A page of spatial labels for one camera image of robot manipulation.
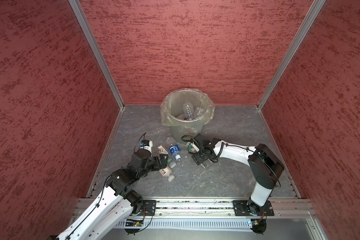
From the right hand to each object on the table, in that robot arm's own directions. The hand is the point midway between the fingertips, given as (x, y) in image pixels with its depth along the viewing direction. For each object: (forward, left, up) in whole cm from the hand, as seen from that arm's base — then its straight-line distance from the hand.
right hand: (199, 159), depth 90 cm
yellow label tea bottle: (-9, +19, +2) cm, 21 cm away
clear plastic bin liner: (+24, +16, +18) cm, 34 cm away
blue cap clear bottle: (+29, +6, +16) cm, 33 cm away
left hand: (-6, +22, +14) cm, 27 cm away
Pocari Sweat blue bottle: (+20, 0, +23) cm, 30 cm away
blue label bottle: (+4, +15, +4) cm, 16 cm away
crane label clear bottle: (-3, +17, +3) cm, 18 cm away
